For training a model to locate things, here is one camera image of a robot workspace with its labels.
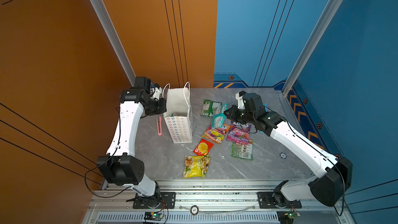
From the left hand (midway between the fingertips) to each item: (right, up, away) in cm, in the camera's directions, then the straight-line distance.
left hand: (166, 107), depth 78 cm
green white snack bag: (+42, -25, +11) cm, 50 cm away
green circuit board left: (-4, -50, -7) cm, 51 cm away
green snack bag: (+23, 0, +30) cm, 38 cm away
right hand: (+28, -2, -2) cm, 28 cm away
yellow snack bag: (+15, -30, +2) cm, 34 cm away
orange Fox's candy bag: (+27, -17, +16) cm, 36 cm away
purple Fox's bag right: (+41, -16, +16) cm, 47 cm away
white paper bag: (+2, -4, +21) cm, 21 cm away
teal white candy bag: (+27, -6, +1) cm, 27 cm away
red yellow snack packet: (+19, -24, +11) cm, 32 cm away
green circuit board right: (+57, -50, -8) cm, 76 cm away
